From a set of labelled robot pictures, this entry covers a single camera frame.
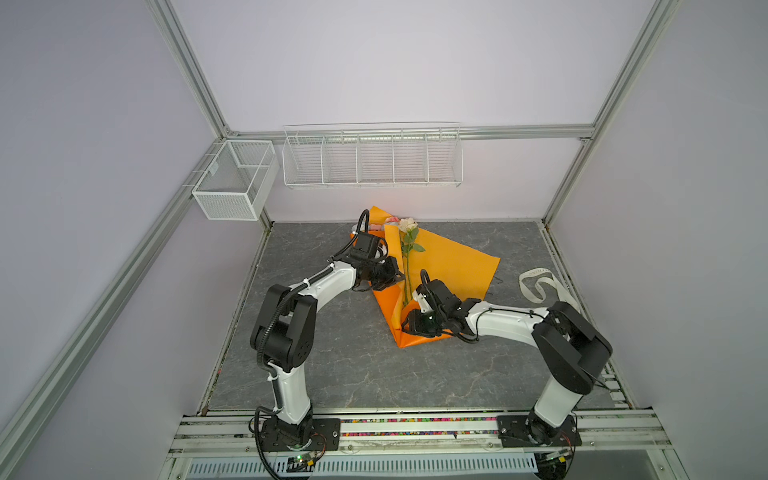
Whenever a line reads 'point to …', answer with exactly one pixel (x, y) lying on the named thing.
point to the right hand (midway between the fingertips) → (404, 330)
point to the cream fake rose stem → (409, 240)
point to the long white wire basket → (373, 155)
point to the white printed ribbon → (561, 292)
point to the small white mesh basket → (235, 185)
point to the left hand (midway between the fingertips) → (408, 278)
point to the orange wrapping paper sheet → (423, 258)
